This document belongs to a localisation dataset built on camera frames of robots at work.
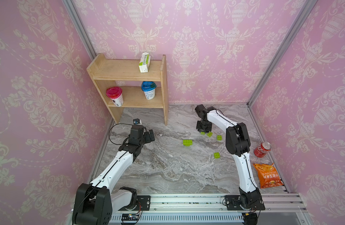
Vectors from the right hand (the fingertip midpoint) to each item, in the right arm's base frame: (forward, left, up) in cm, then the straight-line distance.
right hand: (201, 130), depth 102 cm
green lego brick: (-3, 0, +1) cm, 3 cm away
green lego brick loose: (-20, -6, 0) cm, 21 cm away
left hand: (-9, +37, +13) cm, 40 cm away
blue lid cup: (+14, +35, +30) cm, 48 cm away
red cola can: (-21, -33, +8) cm, 40 cm away
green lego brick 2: (-4, -5, 0) cm, 6 cm away
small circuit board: (-49, +46, -4) cm, 67 cm away
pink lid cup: (+8, +54, +31) cm, 63 cm away
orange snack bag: (-35, -31, +3) cm, 47 cm away
